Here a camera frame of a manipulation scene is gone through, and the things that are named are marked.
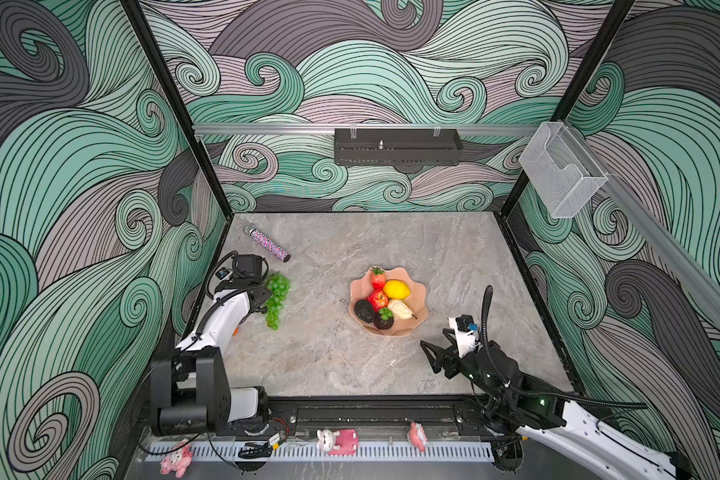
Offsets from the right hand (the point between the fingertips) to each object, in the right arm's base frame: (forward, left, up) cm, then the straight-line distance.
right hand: (433, 339), depth 75 cm
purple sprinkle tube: (+38, +53, -8) cm, 66 cm away
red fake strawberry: (+21, +13, -4) cm, 25 cm away
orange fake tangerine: (-7, +42, +22) cm, 48 cm away
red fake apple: (+14, +13, -5) cm, 20 cm away
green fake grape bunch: (+19, +45, -7) cm, 49 cm away
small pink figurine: (-20, +6, -6) cm, 22 cm away
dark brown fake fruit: (+7, +12, -5) cm, 15 cm away
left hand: (+14, +51, -3) cm, 53 cm away
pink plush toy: (-25, +60, -7) cm, 65 cm away
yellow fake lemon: (+19, +7, -7) cm, 21 cm away
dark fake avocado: (+10, +18, -3) cm, 20 cm away
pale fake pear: (+11, +7, -5) cm, 14 cm away
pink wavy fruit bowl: (+20, +18, -8) cm, 28 cm away
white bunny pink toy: (-22, +23, -8) cm, 33 cm away
